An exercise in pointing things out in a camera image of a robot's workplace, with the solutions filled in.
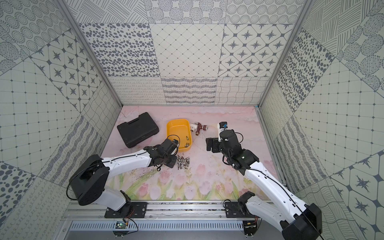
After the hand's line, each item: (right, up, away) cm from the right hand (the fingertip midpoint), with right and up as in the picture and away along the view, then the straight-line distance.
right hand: (215, 140), depth 78 cm
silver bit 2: (-17, -6, +20) cm, 26 cm away
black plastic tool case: (-51, +3, +24) cm, 56 cm away
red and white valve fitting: (-9, +6, +28) cm, 31 cm away
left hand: (-23, -11, +10) cm, 28 cm away
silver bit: (-17, -2, +23) cm, 29 cm away
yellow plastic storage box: (-22, +4, +27) cm, 35 cm away
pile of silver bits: (-18, -16, +12) cm, 27 cm away
